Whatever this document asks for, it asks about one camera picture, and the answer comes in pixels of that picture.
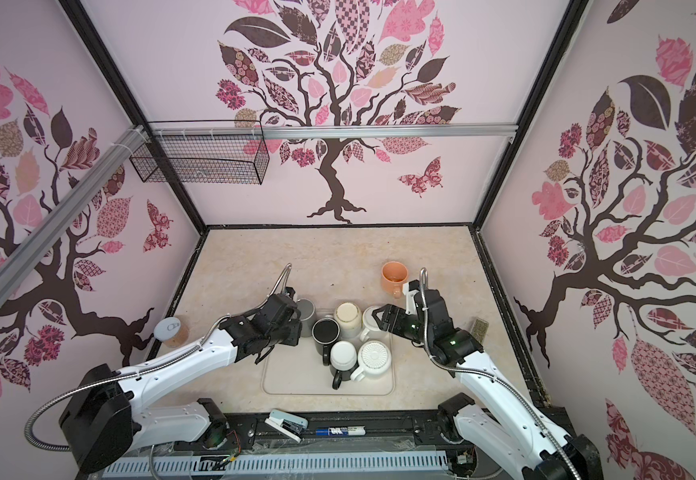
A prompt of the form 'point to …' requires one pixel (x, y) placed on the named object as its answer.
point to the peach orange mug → (393, 275)
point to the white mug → (373, 331)
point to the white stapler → (289, 424)
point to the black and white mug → (343, 357)
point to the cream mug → (349, 317)
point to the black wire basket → (202, 152)
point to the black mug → (325, 332)
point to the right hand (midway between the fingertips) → (381, 313)
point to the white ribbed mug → (374, 357)
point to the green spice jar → (479, 329)
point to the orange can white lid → (170, 331)
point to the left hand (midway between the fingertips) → (296, 331)
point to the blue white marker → (342, 431)
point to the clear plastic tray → (299, 369)
